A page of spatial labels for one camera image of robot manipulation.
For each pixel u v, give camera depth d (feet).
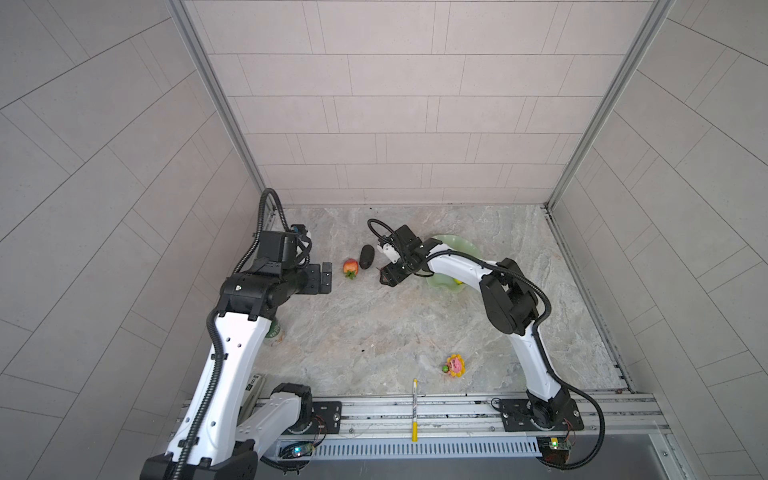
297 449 2.14
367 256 3.25
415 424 2.30
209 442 1.14
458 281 2.05
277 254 1.58
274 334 2.55
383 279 2.95
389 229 2.54
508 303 1.82
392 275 2.77
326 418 2.32
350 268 3.09
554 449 2.23
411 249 2.45
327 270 2.03
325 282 2.02
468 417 2.37
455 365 2.47
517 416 2.34
